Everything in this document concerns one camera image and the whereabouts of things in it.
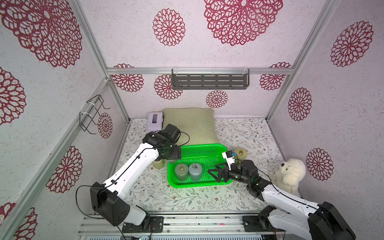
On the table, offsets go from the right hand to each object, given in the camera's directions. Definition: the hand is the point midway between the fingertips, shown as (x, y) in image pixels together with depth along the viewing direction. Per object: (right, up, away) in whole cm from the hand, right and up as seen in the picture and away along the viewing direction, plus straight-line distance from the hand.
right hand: (211, 168), depth 77 cm
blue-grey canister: (-8, -3, +6) cm, 11 cm away
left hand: (-21, +6, 0) cm, 22 cm away
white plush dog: (+37, -2, -5) cm, 37 cm away
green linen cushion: (-7, +24, +26) cm, 36 cm away
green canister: (-16, -3, +5) cm, 17 cm away
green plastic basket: (+1, +3, +23) cm, 23 cm away
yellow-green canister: (-30, -1, +15) cm, 33 cm away
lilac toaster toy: (-36, +26, +29) cm, 53 cm away
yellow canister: (+20, +6, +12) cm, 24 cm away
